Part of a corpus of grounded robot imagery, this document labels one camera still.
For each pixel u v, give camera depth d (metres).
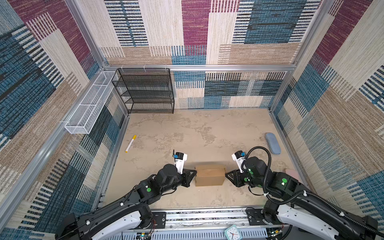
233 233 0.69
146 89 1.08
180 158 0.66
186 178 0.64
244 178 0.62
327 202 0.45
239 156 0.66
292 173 0.88
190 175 0.67
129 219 0.59
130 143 1.02
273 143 1.00
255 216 0.73
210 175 0.72
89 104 0.97
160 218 0.74
